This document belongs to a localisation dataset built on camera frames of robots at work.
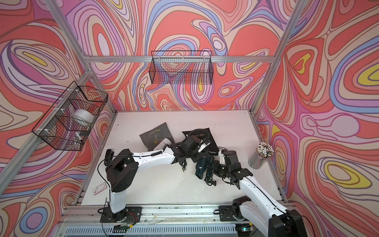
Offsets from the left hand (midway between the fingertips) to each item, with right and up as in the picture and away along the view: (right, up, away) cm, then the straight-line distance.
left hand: (203, 151), depth 87 cm
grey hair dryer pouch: (-34, +7, +15) cm, 38 cm away
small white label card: (-60, -20, -5) cm, 63 cm away
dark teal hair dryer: (0, -7, -3) cm, 8 cm away
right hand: (+2, -10, -4) cm, 11 cm away
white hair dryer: (-27, +3, +7) cm, 28 cm away
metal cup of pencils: (+30, -1, -8) cm, 31 cm away
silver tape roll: (-63, +21, -13) cm, 68 cm away
